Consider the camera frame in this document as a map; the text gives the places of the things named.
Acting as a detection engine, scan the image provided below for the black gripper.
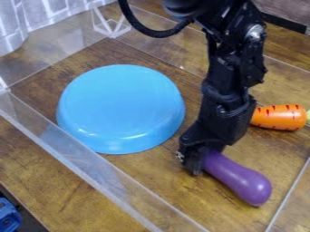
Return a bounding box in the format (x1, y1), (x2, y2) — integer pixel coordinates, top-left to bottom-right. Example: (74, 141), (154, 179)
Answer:
(175, 33), (269, 177)

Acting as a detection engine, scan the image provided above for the purple toy eggplant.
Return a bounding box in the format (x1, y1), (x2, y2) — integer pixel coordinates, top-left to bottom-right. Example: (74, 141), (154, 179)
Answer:
(202, 150), (273, 207)

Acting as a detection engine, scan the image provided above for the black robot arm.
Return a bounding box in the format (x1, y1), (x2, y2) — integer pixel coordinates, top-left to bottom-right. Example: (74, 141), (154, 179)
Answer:
(163, 0), (266, 175)

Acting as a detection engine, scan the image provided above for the blue upside-down tray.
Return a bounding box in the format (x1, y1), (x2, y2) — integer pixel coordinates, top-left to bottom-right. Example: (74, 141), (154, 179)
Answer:
(57, 64), (186, 154)

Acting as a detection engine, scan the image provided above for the orange toy carrot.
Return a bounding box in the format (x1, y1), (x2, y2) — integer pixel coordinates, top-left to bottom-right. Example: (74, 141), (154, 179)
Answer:
(252, 104), (310, 131)

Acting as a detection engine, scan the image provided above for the blue object at corner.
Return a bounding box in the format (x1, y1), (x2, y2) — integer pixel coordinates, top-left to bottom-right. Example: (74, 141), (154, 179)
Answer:
(0, 198), (22, 232)

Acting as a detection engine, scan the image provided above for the white grid curtain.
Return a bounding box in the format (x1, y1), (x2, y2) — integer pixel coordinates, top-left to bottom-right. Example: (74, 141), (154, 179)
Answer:
(0, 0), (109, 56)

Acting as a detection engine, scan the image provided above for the clear acrylic enclosure wall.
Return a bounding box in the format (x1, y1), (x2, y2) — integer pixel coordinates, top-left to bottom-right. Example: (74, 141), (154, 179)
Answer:
(0, 5), (310, 232)

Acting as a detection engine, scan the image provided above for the black braided cable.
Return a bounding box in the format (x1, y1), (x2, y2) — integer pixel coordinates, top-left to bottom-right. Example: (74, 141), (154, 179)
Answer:
(117, 0), (196, 39)

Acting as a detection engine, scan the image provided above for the clear acrylic corner bracket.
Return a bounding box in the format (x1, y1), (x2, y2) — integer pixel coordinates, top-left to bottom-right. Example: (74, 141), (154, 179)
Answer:
(91, 5), (131, 39)

